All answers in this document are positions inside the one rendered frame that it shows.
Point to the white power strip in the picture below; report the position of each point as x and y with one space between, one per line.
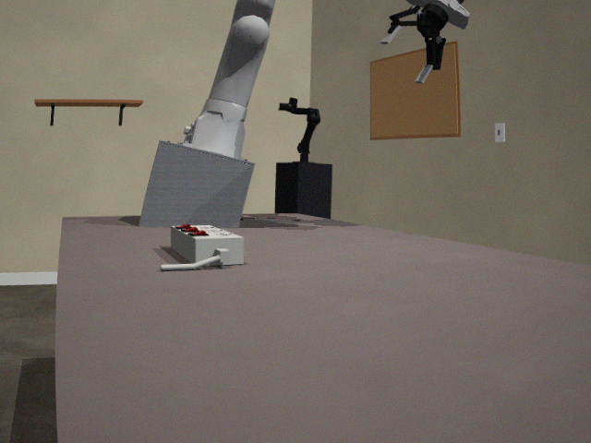
205 245

